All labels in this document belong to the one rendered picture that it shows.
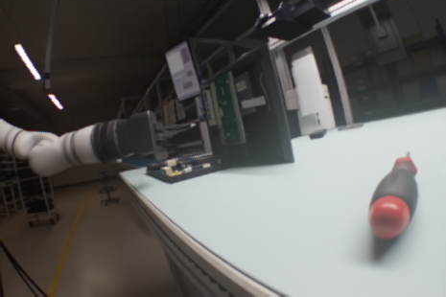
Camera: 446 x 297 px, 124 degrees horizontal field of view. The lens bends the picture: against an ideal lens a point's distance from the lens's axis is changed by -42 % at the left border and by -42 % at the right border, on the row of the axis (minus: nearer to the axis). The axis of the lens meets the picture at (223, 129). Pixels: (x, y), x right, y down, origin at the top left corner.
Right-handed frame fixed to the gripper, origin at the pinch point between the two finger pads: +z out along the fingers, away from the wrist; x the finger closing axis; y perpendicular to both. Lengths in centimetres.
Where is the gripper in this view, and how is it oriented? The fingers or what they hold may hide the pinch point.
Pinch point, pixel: (191, 125)
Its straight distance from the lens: 39.0
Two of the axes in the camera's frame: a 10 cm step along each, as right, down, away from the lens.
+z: 9.8, -1.9, 0.4
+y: 0.3, -0.4, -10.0
